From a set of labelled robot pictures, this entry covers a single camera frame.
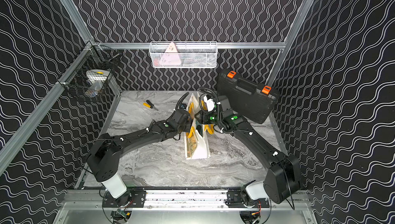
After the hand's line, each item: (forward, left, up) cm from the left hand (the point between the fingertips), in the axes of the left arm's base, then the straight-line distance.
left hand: (189, 119), depth 87 cm
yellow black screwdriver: (+21, +32, -15) cm, 41 cm away
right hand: (-2, -6, +8) cm, 10 cm away
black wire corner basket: (+10, +52, +20) cm, 57 cm away
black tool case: (+11, -35, +7) cm, 37 cm away
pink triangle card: (+29, +13, +21) cm, 39 cm away
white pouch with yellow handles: (-17, -6, +7) cm, 19 cm away
